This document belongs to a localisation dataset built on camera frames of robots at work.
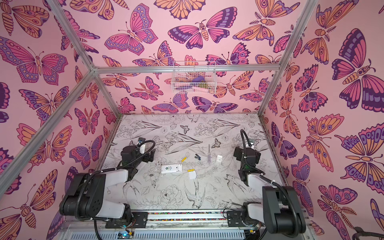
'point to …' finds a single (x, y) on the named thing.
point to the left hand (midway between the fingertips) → (148, 145)
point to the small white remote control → (175, 168)
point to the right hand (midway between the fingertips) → (248, 146)
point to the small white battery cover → (219, 159)
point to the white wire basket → (194, 77)
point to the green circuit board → (124, 235)
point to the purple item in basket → (198, 79)
